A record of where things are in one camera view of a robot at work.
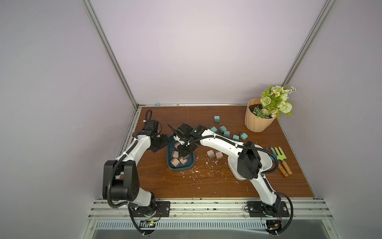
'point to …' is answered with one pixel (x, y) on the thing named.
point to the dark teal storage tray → (189, 165)
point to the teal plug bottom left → (236, 137)
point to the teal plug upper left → (214, 129)
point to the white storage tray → (264, 157)
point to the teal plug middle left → (222, 129)
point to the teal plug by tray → (227, 134)
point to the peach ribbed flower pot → (254, 123)
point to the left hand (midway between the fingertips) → (167, 142)
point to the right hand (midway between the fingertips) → (181, 151)
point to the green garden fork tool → (282, 157)
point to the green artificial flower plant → (275, 102)
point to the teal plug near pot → (243, 136)
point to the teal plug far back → (217, 119)
